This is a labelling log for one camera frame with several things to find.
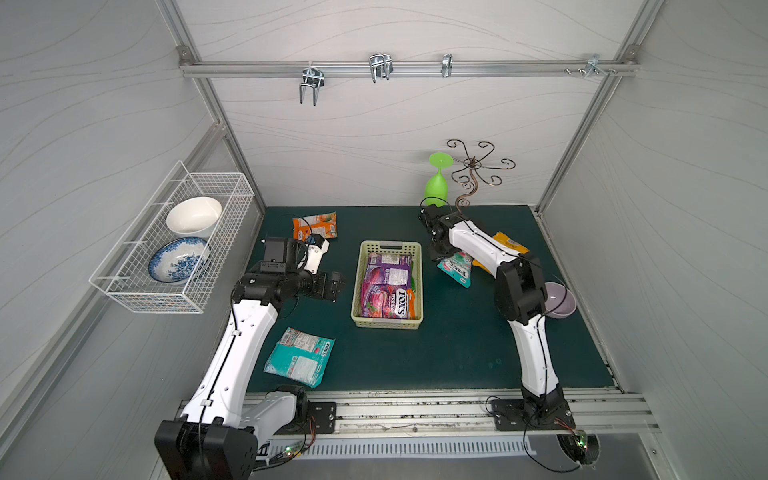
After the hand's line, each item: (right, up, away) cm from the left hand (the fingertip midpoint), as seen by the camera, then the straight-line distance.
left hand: (330, 279), depth 76 cm
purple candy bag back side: (+15, -1, +20) cm, 26 cm away
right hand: (+34, +7, +24) cm, 42 cm away
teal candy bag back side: (-10, -23, +6) cm, 25 cm away
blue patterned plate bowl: (-31, +6, -11) cm, 34 cm away
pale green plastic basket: (+24, +7, +26) cm, 36 cm away
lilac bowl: (+68, -8, +18) cm, 71 cm away
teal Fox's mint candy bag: (+38, 0, +22) cm, 44 cm away
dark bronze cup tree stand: (+41, +32, +15) cm, 55 cm away
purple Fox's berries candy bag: (+14, -9, +13) cm, 21 cm away
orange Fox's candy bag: (-10, +16, +37) cm, 41 cm away
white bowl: (-32, +16, -4) cm, 36 cm away
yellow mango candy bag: (+58, +9, +29) cm, 66 cm away
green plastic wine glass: (+30, +27, +19) cm, 45 cm away
